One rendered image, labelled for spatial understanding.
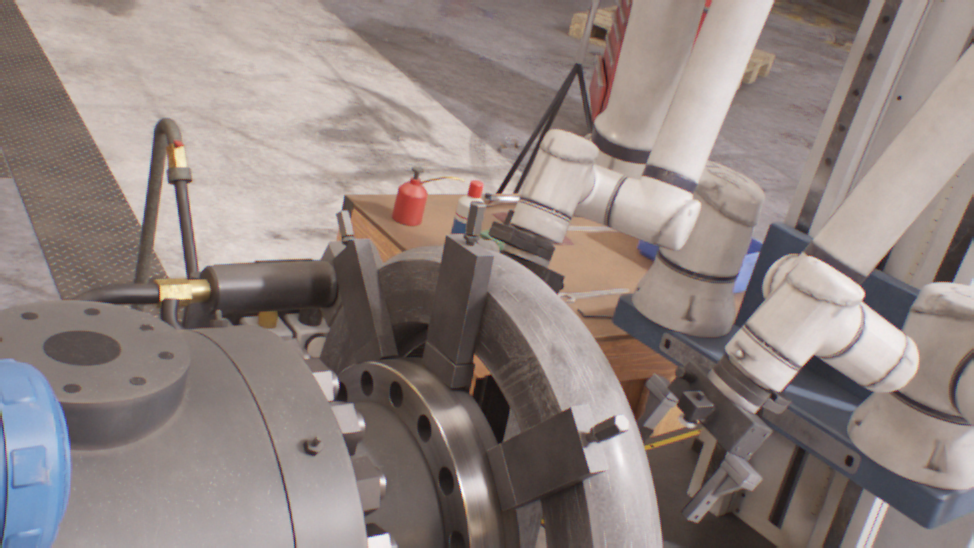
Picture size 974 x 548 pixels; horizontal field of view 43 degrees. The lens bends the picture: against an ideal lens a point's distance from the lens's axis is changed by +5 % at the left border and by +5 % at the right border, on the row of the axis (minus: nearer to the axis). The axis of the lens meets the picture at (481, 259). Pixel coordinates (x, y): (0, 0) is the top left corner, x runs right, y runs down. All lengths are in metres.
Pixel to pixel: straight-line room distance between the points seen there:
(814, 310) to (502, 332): 0.38
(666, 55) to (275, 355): 0.96
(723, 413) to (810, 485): 0.84
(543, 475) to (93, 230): 2.59
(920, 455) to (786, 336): 0.50
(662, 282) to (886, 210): 0.60
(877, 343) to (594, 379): 0.38
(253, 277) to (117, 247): 1.93
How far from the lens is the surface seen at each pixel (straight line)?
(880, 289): 2.14
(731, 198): 2.12
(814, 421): 2.05
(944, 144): 1.71
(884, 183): 1.71
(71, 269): 3.57
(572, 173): 1.78
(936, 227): 2.18
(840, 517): 2.32
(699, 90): 1.88
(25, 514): 1.01
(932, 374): 1.93
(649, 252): 3.20
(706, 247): 2.15
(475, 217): 1.50
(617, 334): 2.71
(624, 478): 1.42
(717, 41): 1.89
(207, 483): 1.27
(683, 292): 2.18
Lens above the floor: 1.58
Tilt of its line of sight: 22 degrees down
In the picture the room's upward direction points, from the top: 14 degrees clockwise
